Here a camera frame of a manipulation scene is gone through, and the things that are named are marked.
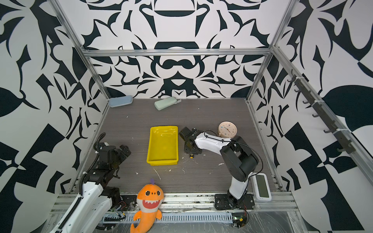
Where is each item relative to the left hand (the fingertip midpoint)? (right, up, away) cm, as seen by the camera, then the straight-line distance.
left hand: (122, 149), depth 82 cm
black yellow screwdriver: (+39, -5, +5) cm, 39 cm away
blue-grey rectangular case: (-17, +30, +35) cm, 49 cm away
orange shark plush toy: (+19, -19, -15) cm, 31 cm away
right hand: (+38, -3, +9) cm, 39 cm away
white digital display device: (+74, -19, -7) cm, 77 cm away
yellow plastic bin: (+21, -1, +11) cm, 24 cm away
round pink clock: (+63, +9, +17) cm, 66 cm away
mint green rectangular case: (+16, +27, +33) cm, 46 cm away
